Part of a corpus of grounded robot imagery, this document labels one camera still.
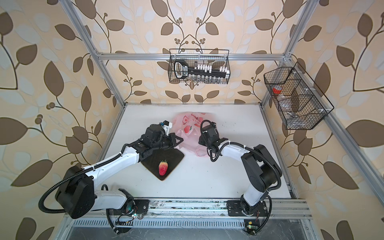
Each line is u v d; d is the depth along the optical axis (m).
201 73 0.86
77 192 0.41
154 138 0.65
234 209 0.73
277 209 0.76
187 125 0.95
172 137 0.72
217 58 0.91
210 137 0.72
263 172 0.46
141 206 0.74
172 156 0.91
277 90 0.88
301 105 0.73
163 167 0.84
